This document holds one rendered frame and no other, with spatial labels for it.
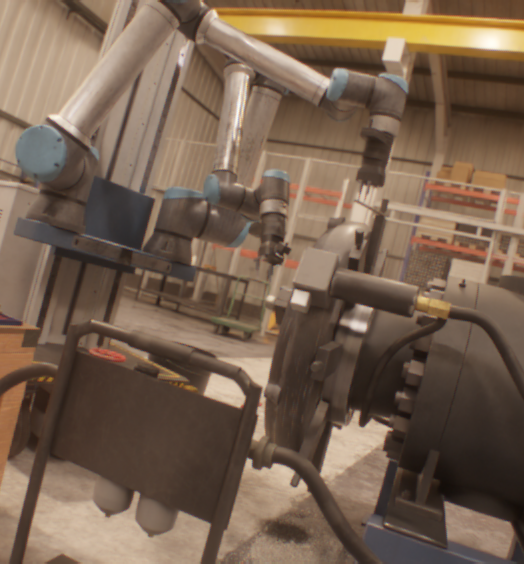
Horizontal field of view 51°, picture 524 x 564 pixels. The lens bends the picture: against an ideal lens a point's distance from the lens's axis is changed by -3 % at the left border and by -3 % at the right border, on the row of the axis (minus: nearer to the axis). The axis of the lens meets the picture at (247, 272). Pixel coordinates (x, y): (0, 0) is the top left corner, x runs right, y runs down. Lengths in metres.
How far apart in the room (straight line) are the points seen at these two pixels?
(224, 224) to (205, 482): 1.28
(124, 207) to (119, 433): 1.18
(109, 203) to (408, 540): 1.42
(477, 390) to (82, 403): 0.91
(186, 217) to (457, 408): 1.15
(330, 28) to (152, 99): 8.46
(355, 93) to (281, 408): 0.87
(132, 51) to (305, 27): 9.14
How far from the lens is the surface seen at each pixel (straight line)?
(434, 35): 10.04
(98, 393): 1.05
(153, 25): 1.70
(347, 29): 10.45
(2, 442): 1.46
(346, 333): 1.52
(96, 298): 2.17
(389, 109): 1.62
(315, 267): 1.32
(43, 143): 1.63
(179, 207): 2.05
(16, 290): 2.14
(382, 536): 1.41
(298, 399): 1.42
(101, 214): 2.03
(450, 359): 1.45
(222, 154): 1.87
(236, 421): 0.94
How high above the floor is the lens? 0.69
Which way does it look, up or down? 2 degrees up
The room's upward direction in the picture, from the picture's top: 15 degrees clockwise
